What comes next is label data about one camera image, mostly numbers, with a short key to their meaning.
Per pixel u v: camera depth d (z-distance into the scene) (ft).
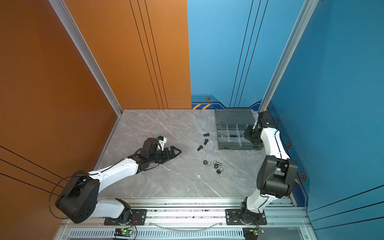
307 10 2.31
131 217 2.35
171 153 2.53
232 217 2.38
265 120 2.28
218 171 2.85
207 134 3.45
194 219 2.47
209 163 3.00
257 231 2.28
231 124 3.57
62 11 2.32
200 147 3.24
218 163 3.00
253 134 2.46
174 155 2.50
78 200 1.39
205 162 3.00
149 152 2.23
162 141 2.64
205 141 3.35
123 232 2.32
